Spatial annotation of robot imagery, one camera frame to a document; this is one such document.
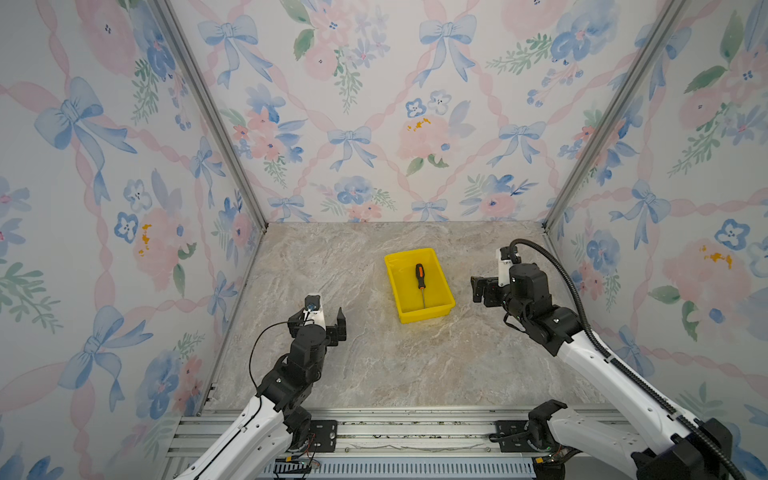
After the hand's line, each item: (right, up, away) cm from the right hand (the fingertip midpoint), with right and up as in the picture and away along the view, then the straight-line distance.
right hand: (488, 275), depth 79 cm
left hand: (-43, -9, 0) cm, 44 cm away
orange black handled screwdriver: (-15, -1, +24) cm, 29 cm away
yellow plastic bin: (-18, -10, +19) cm, 28 cm away
